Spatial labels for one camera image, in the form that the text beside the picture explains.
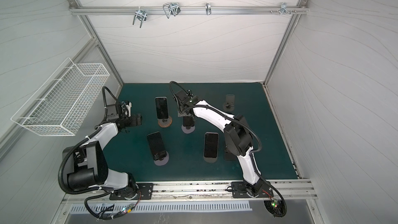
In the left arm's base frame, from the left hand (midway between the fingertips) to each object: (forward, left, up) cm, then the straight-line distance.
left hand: (136, 115), depth 92 cm
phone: (+3, -16, +4) cm, 17 cm away
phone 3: (-20, -17, +3) cm, 27 cm away
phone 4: (-20, -45, +5) cm, 49 cm away
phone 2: (-2, -31, -3) cm, 32 cm away
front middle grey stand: (-22, -45, -9) cm, 51 cm away
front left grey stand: (-25, -19, -8) cm, 32 cm away
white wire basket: (-10, +23, +23) cm, 34 cm away
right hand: (+4, -32, +4) cm, 33 cm away
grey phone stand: (+12, -58, -4) cm, 59 cm away
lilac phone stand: (-5, -31, -8) cm, 32 cm away
